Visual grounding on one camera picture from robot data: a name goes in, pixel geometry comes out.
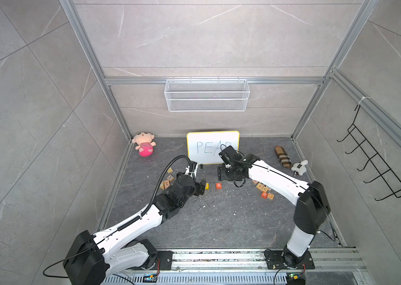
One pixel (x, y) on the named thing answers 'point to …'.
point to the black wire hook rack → (396, 187)
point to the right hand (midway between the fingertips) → (225, 175)
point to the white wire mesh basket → (203, 95)
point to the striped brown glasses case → (283, 157)
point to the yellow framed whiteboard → (203, 147)
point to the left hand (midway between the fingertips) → (199, 173)
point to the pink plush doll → (145, 143)
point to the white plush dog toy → (299, 168)
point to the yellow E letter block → (207, 186)
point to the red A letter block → (218, 186)
